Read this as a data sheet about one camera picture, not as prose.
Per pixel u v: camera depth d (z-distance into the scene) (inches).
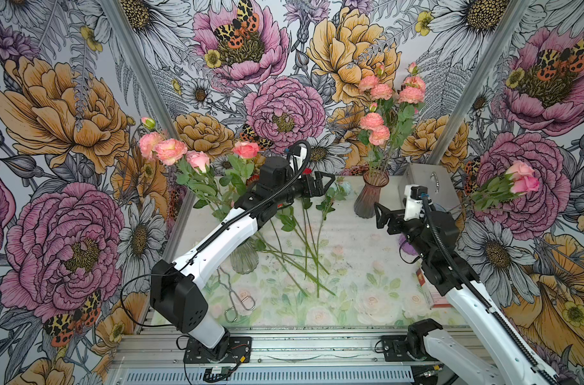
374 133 32.1
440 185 37.1
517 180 24.2
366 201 39.1
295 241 39.1
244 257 33.8
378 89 32.8
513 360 15.9
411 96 30.1
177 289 16.2
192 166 25.6
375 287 34.3
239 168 29.3
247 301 32.9
